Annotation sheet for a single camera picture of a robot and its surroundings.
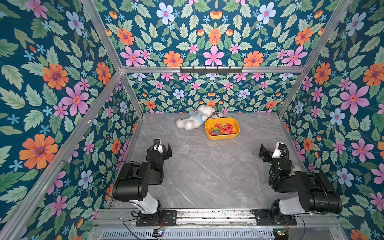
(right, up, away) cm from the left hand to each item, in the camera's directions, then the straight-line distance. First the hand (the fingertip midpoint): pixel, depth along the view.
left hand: (161, 144), depth 92 cm
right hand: (+67, 0, -5) cm, 67 cm away
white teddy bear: (+21, +17, +14) cm, 30 cm away
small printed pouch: (+37, +20, +23) cm, 48 cm away
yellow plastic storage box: (+39, +9, +18) cm, 44 cm away
